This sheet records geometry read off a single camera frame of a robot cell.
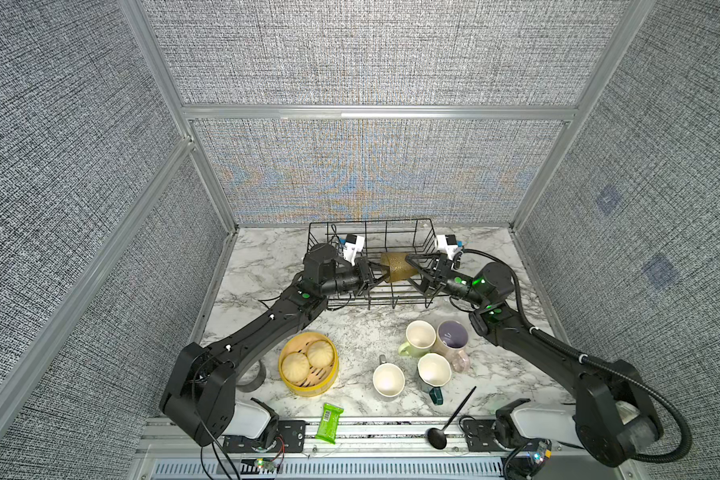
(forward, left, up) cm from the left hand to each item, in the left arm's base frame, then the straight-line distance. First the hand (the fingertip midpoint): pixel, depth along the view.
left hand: (394, 272), depth 71 cm
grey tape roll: (-15, +37, -28) cm, 49 cm away
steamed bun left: (-13, +26, -22) cm, 36 cm away
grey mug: (-17, +1, -25) cm, 30 cm away
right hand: (-1, -2, +3) cm, 4 cm away
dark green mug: (-14, -12, -26) cm, 32 cm away
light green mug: (-5, -9, -23) cm, 26 cm away
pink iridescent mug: (-7, -18, -25) cm, 32 cm away
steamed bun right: (-9, +19, -23) cm, 31 cm away
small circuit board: (-35, -32, -25) cm, 54 cm away
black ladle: (-30, -9, -27) cm, 42 cm away
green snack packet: (-25, +17, -28) cm, 41 cm away
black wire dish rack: (+2, +4, +1) cm, 4 cm away
